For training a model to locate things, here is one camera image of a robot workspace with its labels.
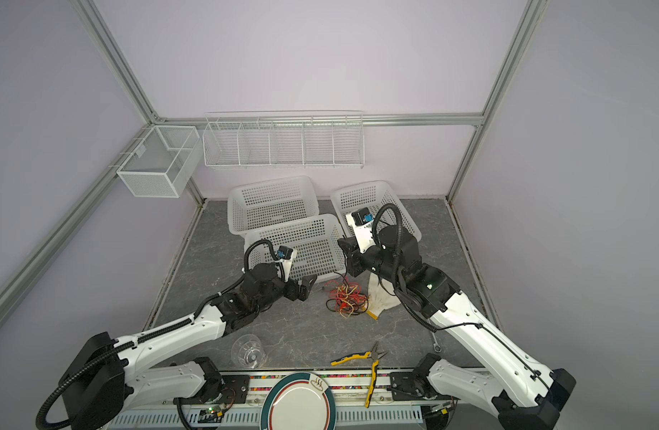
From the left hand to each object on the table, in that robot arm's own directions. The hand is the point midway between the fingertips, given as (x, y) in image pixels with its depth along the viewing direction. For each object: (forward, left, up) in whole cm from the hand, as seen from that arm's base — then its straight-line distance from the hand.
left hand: (304, 274), depth 80 cm
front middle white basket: (+23, -3, -14) cm, 27 cm away
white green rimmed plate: (-31, +3, -14) cm, 34 cm away
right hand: (-2, -11, +18) cm, 21 cm away
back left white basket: (+46, +19, -14) cm, 52 cm away
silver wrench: (-20, -39, -15) cm, 46 cm away
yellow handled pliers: (-21, -20, -14) cm, 32 cm away
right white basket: (+42, -28, -11) cm, 52 cm away
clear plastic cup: (-17, +19, -15) cm, 29 cm away
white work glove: (-3, -24, -14) cm, 28 cm away
